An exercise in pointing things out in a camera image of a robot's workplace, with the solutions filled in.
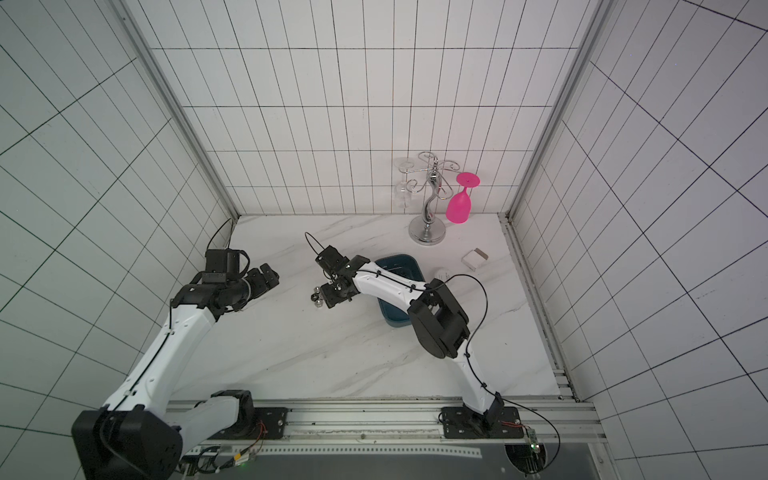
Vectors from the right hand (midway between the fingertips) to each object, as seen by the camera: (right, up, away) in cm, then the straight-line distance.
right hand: (322, 300), depth 90 cm
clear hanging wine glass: (+25, +36, +11) cm, 45 cm away
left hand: (-14, +5, -8) cm, 17 cm away
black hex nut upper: (-4, 0, +5) cm, 7 cm away
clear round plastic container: (+38, +7, +5) cm, 39 cm away
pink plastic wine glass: (+44, +29, +10) cm, 54 cm away
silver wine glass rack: (+36, +22, +24) cm, 49 cm away
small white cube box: (+51, +12, +15) cm, 55 cm away
